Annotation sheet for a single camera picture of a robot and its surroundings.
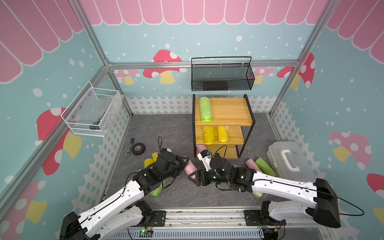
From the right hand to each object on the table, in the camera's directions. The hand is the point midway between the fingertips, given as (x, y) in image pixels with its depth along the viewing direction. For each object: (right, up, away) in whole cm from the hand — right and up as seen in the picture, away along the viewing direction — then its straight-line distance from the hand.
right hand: (192, 177), depth 69 cm
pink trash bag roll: (-1, +4, 0) cm, 4 cm away
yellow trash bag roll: (+9, +19, +13) cm, 25 cm away
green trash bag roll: (-20, -12, +10) cm, 25 cm away
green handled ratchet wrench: (-43, +6, +27) cm, 51 cm away
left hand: (-1, +5, +6) cm, 8 cm away
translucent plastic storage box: (+52, +5, +12) cm, 54 cm away
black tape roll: (-37, +9, +30) cm, 49 cm away
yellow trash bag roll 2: (+17, +19, +13) cm, 29 cm away
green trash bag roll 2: (+42, 0, +18) cm, 46 cm away
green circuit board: (-24, -29, +4) cm, 38 cm away
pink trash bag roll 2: (+5, +10, +27) cm, 29 cm away
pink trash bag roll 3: (+35, +1, +20) cm, 40 cm away
